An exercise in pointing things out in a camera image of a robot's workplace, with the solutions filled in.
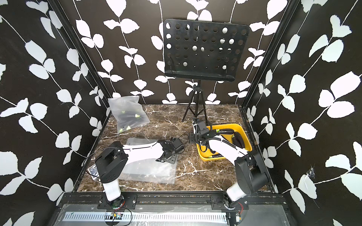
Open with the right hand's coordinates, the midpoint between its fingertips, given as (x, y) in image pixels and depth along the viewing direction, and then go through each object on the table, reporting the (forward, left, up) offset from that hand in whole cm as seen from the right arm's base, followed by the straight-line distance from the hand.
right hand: (190, 134), depth 90 cm
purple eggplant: (+17, +49, -6) cm, 52 cm away
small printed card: (-21, +59, -8) cm, 63 cm away
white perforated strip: (-43, +22, -10) cm, 50 cm away
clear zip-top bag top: (+30, +58, -3) cm, 66 cm away
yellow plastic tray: (-10, -10, -9) cm, 17 cm away
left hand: (-11, +12, -8) cm, 19 cm away
